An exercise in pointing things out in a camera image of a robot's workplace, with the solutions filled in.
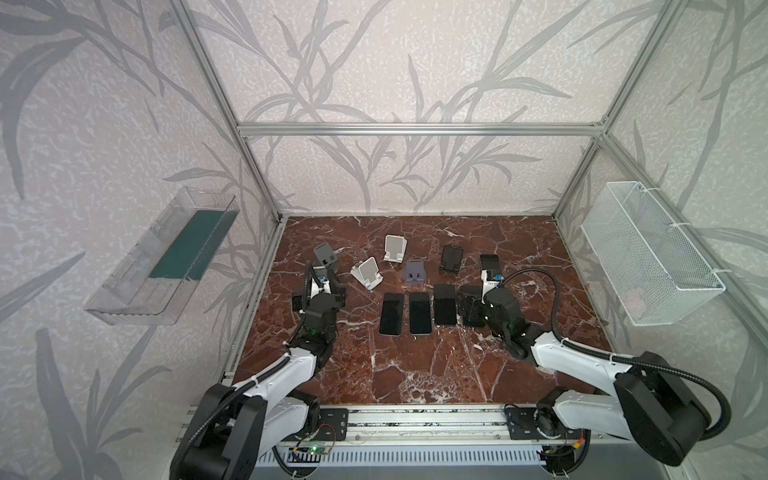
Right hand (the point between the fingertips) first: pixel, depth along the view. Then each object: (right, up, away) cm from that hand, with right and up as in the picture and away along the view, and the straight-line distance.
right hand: (468, 285), depth 88 cm
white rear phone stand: (-22, +11, +22) cm, 33 cm away
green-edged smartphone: (-14, -10, +5) cm, 18 cm away
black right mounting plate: (+10, -32, -15) cm, 37 cm away
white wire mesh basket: (+35, +6, -26) cm, 44 cm away
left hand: (-43, +4, -3) cm, 43 cm away
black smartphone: (-1, -1, -10) cm, 10 cm away
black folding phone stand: (-3, +7, +13) cm, 16 cm away
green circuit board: (-40, -37, -18) cm, 57 cm away
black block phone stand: (-46, +9, +13) cm, 49 cm away
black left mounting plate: (-37, -33, -15) cm, 51 cm away
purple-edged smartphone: (-23, -9, +5) cm, 25 cm away
